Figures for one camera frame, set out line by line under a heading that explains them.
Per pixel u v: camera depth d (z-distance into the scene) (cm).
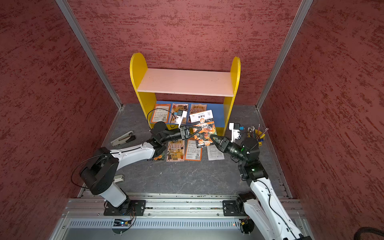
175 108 100
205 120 71
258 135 92
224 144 62
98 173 45
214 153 95
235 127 64
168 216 71
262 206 48
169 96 114
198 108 100
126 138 99
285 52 87
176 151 95
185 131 67
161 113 97
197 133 71
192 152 95
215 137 69
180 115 70
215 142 68
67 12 72
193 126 71
